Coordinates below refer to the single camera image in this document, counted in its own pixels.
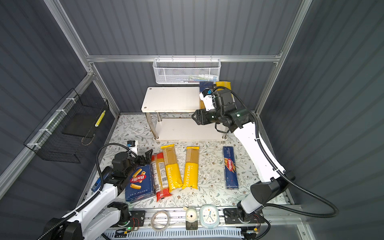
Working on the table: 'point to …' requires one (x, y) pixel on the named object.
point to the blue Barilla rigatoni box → (138, 183)
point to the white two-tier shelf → (159, 100)
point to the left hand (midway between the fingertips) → (144, 149)
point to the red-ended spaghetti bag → (159, 171)
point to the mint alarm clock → (209, 216)
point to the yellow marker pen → (100, 118)
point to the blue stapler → (97, 185)
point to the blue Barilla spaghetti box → (230, 173)
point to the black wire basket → (63, 134)
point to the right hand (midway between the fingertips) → (198, 116)
